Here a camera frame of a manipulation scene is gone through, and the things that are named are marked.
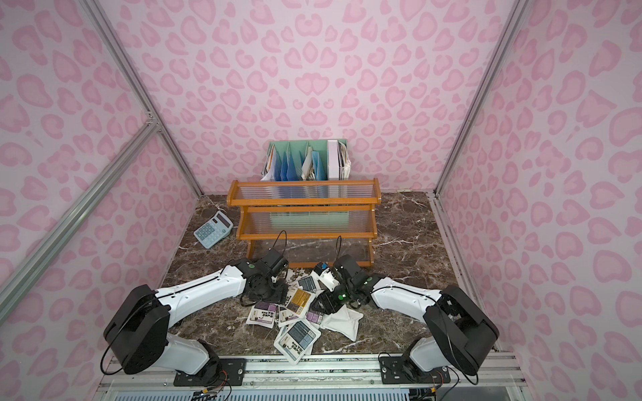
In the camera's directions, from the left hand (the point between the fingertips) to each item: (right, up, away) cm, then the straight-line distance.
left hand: (279, 293), depth 86 cm
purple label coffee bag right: (+12, -7, -3) cm, 14 cm away
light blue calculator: (-31, +20, +18) cm, 41 cm away
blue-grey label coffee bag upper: (+9, +2, +5) cm, 11 cm away
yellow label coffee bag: (+7, -2, -2) cm, 7 cm away
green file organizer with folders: (+8, +48, +12) cm, 50 cm away
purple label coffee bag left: (-5, -6, -2) cm, 8 cm away
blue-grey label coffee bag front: (+7, -12, -9) cm, 16 cm away
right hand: (+13, -2, -4) cm, 14 cm away
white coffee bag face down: (+22, -7, -5) cm, 24 cm away
